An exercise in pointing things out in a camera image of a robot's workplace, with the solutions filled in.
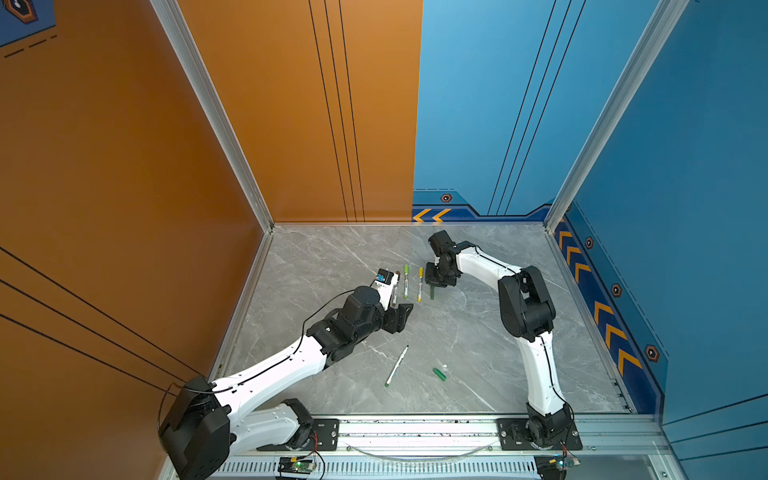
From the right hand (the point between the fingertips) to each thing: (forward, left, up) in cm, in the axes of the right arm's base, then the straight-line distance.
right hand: (431, 282), depth 103 cm
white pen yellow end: (+2, +3, +3) cm, 5 cm away
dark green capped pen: (-5, 0, 0) cm, 5 cm away
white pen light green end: (-1, +9, +1) cm, 9 cm away
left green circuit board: (-52, +37, -1) cm, 64 cm away
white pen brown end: (-5, +12, +1) cm, 13 cm away
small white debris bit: (-29, -2, 0) cm, 29 cm away
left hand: (-18, +10, +18) cm, 27 cm away
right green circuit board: (-52, -26, -1) cm, 58 cm away
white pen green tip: (-24, +9, +1) cm, 26 cm away
